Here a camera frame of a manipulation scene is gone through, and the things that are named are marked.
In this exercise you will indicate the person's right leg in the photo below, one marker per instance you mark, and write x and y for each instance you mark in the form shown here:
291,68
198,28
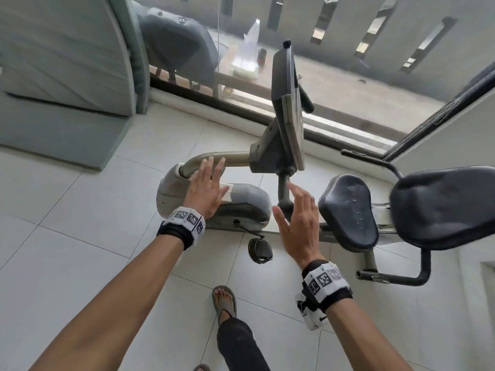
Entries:
239,343

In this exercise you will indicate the clear plastic bag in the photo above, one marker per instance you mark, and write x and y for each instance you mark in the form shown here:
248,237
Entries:
247,50

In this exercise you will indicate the right wrist marker band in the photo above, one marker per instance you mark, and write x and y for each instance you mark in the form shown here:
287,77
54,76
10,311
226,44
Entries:
325,283

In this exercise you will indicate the brown outdoor ledge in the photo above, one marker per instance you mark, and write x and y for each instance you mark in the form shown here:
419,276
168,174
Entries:
348,100

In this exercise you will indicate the grey flip-flop sandal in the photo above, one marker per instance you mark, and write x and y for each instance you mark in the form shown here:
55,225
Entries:
233,303
202,368

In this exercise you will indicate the dark framed glass window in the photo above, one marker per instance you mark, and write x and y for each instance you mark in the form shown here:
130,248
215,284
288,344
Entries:
239,108

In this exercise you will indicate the left wrist marker band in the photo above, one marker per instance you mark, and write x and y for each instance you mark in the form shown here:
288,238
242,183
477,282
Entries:
181,227

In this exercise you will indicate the person's right forearm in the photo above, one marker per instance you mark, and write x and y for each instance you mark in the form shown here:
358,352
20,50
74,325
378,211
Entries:
363,340

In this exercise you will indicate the person's right hand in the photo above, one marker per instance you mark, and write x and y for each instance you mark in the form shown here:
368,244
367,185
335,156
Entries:
301,235

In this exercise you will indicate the person's left forearm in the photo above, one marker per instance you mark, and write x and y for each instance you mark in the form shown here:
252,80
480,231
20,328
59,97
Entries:
116,297

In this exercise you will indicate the person's left hand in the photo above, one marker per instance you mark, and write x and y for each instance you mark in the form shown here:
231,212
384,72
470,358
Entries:
203,195

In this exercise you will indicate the black bike seat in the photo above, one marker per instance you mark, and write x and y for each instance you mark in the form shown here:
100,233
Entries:
348,212

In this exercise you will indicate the dark grey cushioned chair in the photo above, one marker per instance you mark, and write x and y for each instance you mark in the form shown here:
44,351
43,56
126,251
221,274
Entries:
181,42

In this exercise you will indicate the grey exercise bike frame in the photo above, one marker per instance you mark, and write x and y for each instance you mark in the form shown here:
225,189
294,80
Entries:
247,204

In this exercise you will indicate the wrist marker band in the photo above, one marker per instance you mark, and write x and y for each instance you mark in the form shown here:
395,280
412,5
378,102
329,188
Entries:
181,227
325,283

